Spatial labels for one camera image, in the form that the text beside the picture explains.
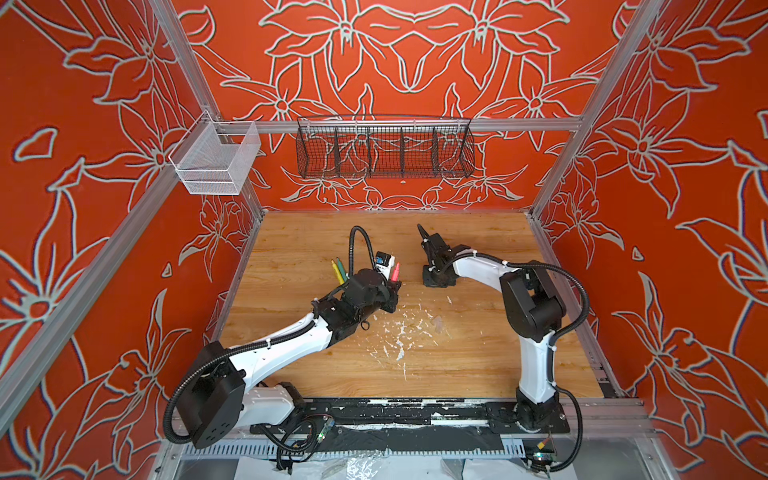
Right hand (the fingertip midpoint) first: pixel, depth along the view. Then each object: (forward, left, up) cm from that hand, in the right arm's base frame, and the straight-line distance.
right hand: (426, 279), depth 99 cm
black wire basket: (+33, +13, +30) cm, 47 cm away
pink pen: (-11, +11, +21) cm, 26 cm away
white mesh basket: (+27, +68, +32) cm, 80 cm away
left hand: (-11, +10, +17) cm, 23 cm away
